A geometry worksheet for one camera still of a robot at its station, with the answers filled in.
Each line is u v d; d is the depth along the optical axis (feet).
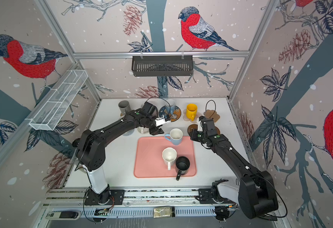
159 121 2.57
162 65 3.49
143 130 3.06
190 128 3.31
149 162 2.78
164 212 2.16
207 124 2.13
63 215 2.15
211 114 3.69
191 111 3.31
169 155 2.82
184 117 3.59
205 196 2.39
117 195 2.43
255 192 1.32
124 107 3.33
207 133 2.13
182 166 2.69
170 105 3.42
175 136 3.00
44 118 2.29
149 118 2.50
